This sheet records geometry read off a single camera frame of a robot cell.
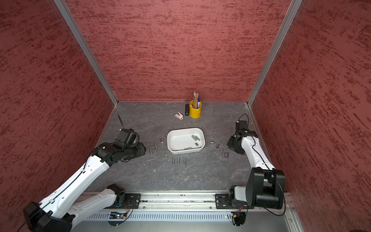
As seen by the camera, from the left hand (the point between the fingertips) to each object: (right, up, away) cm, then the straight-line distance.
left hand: (141, 153), depth 77 cm
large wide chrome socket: (+50, -4, +14) cm, 52 cm away
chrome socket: (+42, +2, +19) cm, 46 cm away
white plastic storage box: (+23, +3, +21) cm, 32 cm away
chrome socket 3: (+47, -4, +15) cm, 49 cm away
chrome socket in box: (+29, +5, +21) cm, 36 cm away
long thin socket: (+19, -7, +13) cm, 24 cm away
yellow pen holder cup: (+30, +23, +30) cm, 48 cm away
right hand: (+52, 0, +9) cm, 52 cm away
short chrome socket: (+7, +3, +20) cm, 22 cm away
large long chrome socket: (+1, -2, +15) cm, 16 cm away
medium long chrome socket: (+3, 0, +18) cm, 18 cm away
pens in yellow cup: (+32, +32, +28) cm, 53 cm away
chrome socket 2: (+45, 0, +18) cm, 49 cm away
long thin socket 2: (+23, -8, +12) cm, 27 cm away
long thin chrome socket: (+16, -7, +12) cm, 21 cm away
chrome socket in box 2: (+31, +1, +18) cm, 36 cm away
